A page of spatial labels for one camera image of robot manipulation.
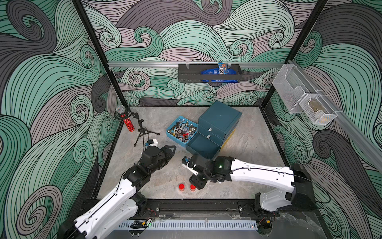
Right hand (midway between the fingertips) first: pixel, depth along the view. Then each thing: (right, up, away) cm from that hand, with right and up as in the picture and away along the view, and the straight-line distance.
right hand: (195, 176), depth 73 cm
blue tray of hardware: (-8, +21, +32) cm, 39 cm away
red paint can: (-7, -8, +5) cm, 11 cm away
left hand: (-10, +14, +3) cm, 18 cm away
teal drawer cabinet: (+12, +25, +7) cm, 29 cm away
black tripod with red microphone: (-41, +32, +12) cm, 53 cm away
